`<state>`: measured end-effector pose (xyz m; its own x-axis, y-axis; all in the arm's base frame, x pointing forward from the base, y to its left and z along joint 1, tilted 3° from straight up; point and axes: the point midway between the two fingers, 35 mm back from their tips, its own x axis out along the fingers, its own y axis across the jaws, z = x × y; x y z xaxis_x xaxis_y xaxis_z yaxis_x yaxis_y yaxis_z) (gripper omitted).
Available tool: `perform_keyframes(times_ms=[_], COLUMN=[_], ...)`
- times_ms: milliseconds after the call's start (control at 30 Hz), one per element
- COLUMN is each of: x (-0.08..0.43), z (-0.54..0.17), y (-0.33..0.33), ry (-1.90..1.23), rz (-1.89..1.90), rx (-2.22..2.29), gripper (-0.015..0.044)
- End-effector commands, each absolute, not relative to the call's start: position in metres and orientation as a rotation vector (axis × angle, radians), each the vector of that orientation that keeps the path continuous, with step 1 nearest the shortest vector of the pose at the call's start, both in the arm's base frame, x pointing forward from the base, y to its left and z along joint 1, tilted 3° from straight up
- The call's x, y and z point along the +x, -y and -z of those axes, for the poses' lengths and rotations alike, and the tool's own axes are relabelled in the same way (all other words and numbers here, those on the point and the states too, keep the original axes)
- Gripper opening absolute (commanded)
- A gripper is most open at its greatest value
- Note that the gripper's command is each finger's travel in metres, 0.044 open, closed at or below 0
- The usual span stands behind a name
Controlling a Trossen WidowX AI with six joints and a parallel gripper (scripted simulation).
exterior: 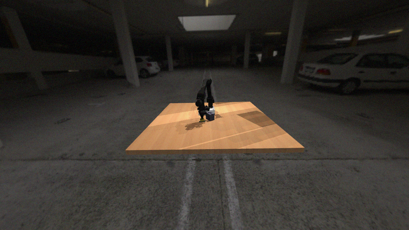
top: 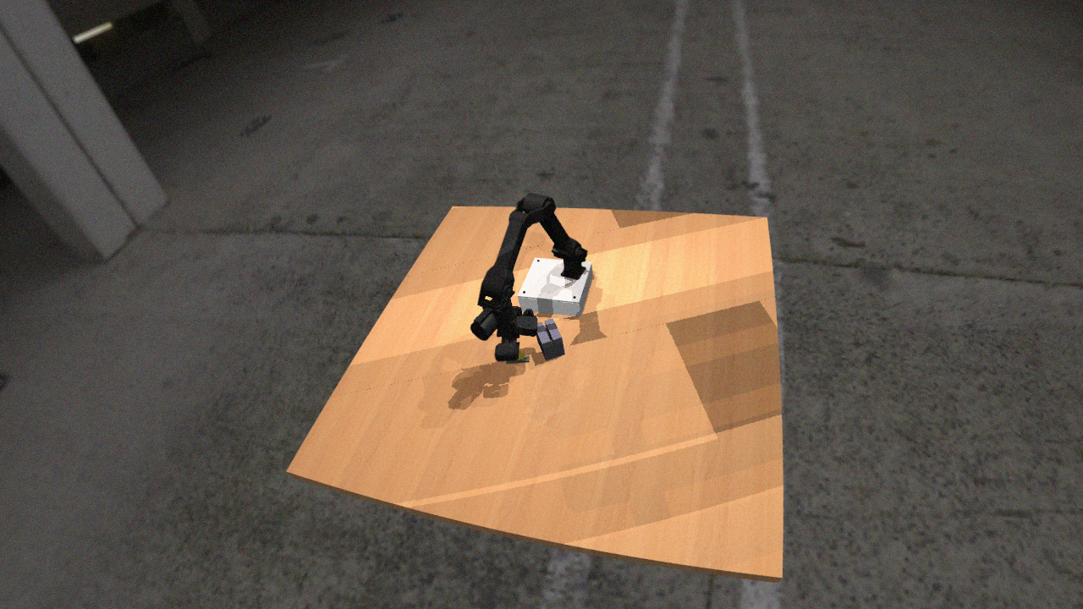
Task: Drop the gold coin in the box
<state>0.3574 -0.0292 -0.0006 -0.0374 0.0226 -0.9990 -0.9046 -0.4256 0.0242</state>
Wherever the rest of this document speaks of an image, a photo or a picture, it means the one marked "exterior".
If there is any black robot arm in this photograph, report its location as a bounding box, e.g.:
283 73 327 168
195 79 214 111

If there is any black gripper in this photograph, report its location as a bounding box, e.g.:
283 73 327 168
197 105 207 119

